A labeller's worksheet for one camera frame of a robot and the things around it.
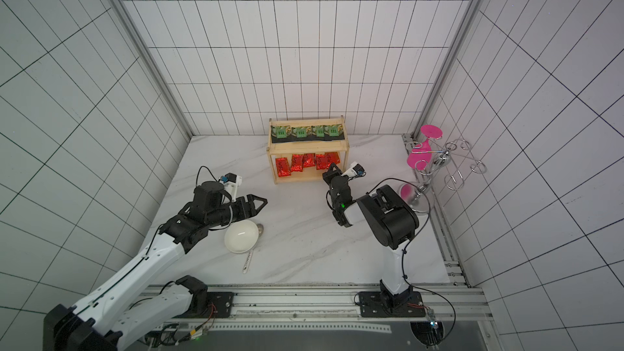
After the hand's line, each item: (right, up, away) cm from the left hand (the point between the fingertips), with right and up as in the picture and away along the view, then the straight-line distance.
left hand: (258, 208), depth 77 cm
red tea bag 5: (+26, +16, +20) cm, 36 cm away
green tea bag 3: (+20, +27, +17) cm, 38 cm away
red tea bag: (+5, +12, +26) cm, 29 cm away
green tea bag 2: (+13, +27, +16) cm, 33 cm away
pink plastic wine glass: (+58, +17, +11) cm, 62 cm away
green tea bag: (+5, +27, +15) cm, 31 cm away
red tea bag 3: (+16, +15, +28) cm, 36 cm away
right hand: (+21, +15, +18) cm, 31 cm away
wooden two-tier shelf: (+14, +20, +10) cm, 26 cm away
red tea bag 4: (+21, +14, +26) cm, 37 cm away
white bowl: (-8, -11, +7) cm, 16 cm away
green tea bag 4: (+26, +27, +16) cm, 41 cm away
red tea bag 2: (+11, +14, +26) cm, 32 cm away
